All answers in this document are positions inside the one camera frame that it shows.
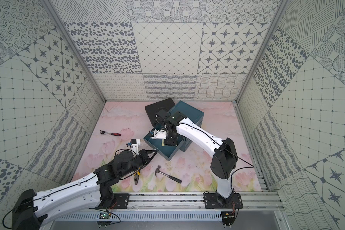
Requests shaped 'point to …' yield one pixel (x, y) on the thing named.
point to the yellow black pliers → (136, 177)
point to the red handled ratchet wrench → (104, 132)
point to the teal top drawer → (167, 151)
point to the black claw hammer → (171, 178)
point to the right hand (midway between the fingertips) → (172, 139)
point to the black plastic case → (151, 109)
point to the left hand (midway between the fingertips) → (158, 149)
